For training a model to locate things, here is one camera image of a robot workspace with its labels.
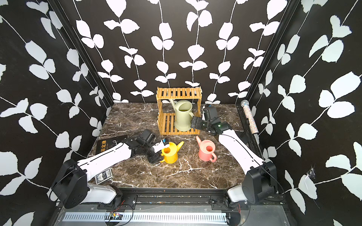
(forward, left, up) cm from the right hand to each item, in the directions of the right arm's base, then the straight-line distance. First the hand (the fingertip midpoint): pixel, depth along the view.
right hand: (195, 119), depth 83 cm
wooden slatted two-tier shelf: (+14, +21, -20) cm, 32 cm away
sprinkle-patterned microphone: (-5, -35, -3) cm, 35 cm away
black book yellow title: (-7, +63, -20) cm, 67 cm away
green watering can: (+6, +7, -3) cm, 10 cm away
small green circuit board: (-47, +42, -22) cm, 67 cm away
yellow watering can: (-17, +15, -11) cm, 25 cm away
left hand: (-15, +21, -13) cm, 29 cm away
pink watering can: (-13, -7, -12) cm, 20 cm away
